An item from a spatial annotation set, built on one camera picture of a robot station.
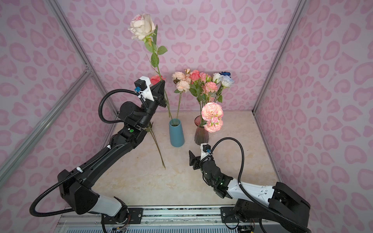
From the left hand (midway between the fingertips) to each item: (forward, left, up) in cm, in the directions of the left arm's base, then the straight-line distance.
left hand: (162, 78), depth 59 cm
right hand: (-13, -13, -36) cm, 40 cm away
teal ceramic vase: (+2, -2, -45) cm, 45 cm away
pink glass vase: (+3, -17, -44) cm, 47 cm away
